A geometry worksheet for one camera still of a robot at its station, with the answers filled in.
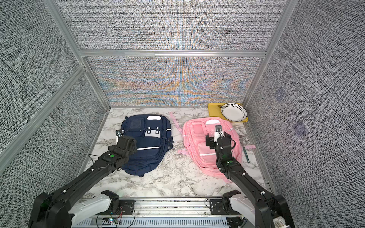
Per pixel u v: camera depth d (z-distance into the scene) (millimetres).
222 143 588
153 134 998
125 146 634
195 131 970
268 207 399
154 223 701
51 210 383
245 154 924
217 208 730
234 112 1154
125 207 732
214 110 1170
